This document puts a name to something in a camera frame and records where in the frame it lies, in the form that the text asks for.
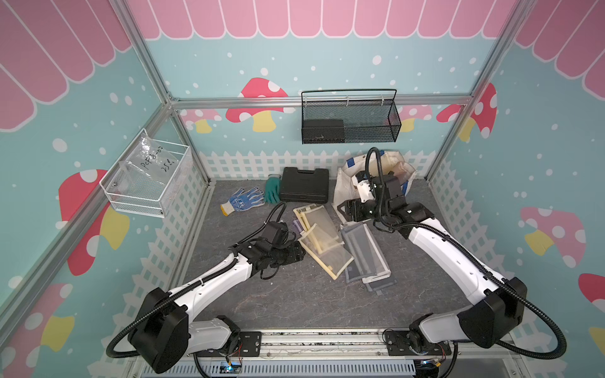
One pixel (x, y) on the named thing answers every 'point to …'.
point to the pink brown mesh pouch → (403, 171)
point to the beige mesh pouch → (389, 161)
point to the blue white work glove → (242, 201)
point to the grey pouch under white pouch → (377, 286)
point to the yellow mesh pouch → (309, 215)
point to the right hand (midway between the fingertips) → (344, 209)
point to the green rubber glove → (272, 188)
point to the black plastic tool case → (310, 187)
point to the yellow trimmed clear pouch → (328, 250)
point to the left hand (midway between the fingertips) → (299, 258)
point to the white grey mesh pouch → (364, 255)
